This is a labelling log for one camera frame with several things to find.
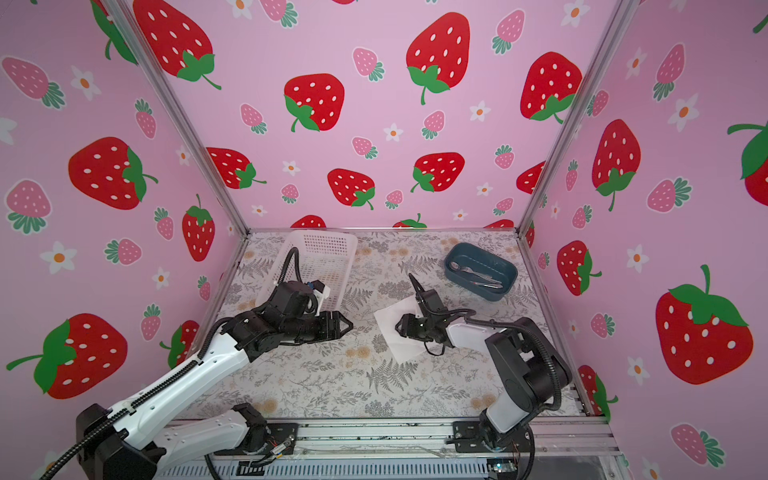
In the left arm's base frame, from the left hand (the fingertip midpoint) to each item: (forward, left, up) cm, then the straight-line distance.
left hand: (347, 327), depth 74 cm
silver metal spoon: (+33, -34, -16) cm, 50 cm away
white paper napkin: (+2, -15, -17) cm, 23 cm away
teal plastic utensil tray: (+31, -43, -17) cm, 56 cm away
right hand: (+7, -13, -16) cm, 22 cm away
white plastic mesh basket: (+37, +14, -16) cm, 43 cm away
